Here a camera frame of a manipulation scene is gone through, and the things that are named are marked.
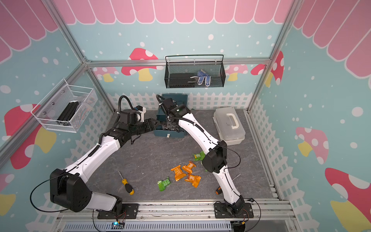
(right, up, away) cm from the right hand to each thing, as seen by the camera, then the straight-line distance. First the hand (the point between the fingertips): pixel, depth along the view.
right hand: (174, 123), depth 86 cm
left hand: (-10, -1, -4) cm, 10 cm away
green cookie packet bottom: (-7, -35, -3) cm, 36 cm away
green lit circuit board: (-27, -52, -13) cm, 60 cm away
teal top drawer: (-9, -5, +1) cm, 10 cm away
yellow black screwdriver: (-26, -37, -4) cm, 45 cm away
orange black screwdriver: (+25, -37, -7) cm, 46 cm away
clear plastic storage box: (+35, -3, +8) cm, 37 cm away
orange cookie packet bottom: (+12, -32, -3) cm, 35 cm away
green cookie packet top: (+16, -22, +6) cm, 27 cm away
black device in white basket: (-50, +4, -16) cm, 53 cm away
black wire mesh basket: (+10, +35, +9) cm, 37 cm away
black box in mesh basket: (+5, +27, +6) cm, 28 cm away
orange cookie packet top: (+9, -28, +3) cm, 29 cm away
